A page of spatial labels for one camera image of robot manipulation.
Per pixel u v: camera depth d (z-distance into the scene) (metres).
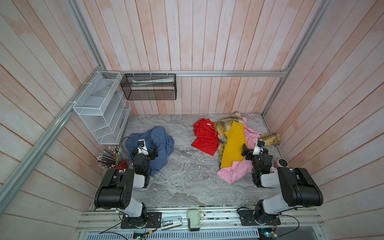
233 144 0.92
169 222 0.72
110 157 0.84
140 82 0.90
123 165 0.84
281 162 0.88
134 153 0.81
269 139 1.01
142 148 0.76
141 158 0.70
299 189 0.45
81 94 0.71
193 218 0.70
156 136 0.95
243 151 0.87
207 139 1.04
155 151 0.84
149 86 1.04
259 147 0.77
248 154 0.82
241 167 0.85
